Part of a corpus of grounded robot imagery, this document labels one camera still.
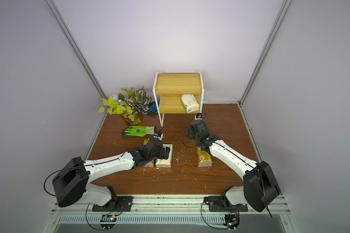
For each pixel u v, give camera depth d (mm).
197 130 625
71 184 423
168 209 726
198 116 742
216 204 727
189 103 901
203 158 812
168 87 839
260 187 406
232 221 697
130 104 853
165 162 826
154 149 650
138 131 1005
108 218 714
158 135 758
